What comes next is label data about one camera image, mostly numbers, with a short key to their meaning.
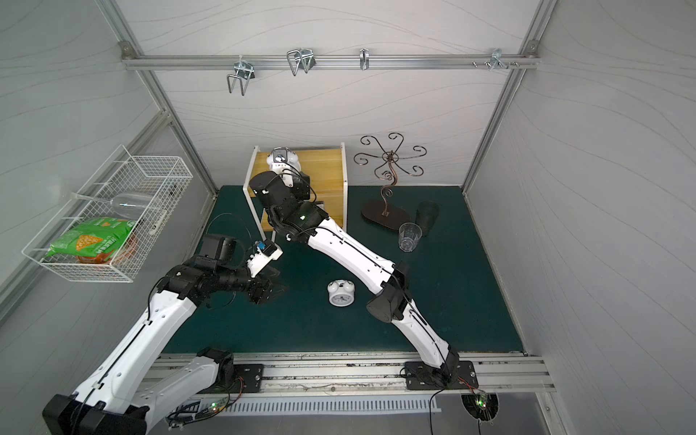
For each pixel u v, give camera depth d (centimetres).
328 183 77
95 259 60
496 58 77
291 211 55
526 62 78
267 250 63
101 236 55
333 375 75
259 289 62
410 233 101
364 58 73
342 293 82
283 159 60
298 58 77
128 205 65
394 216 108
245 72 78
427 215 98
